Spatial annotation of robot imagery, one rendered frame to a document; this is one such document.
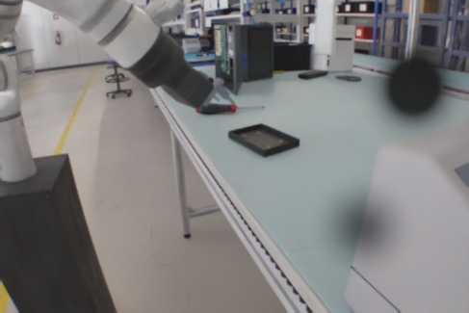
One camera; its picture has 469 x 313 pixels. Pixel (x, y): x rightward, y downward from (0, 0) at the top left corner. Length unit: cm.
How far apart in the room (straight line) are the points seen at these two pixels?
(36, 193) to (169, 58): 55
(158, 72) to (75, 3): 13
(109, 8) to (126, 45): 5
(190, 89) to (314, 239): 26
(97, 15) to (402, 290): 38
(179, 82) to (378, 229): 32
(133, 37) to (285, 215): 28
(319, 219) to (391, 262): 17
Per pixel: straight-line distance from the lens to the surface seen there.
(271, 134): 59
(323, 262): 30
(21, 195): 86
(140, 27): 39
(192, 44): 310
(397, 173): 18
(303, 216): 36
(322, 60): 138
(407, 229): 19
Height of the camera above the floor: 121
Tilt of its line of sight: 21 degrees down
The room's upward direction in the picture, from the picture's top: 1 degrees counter-clockwise
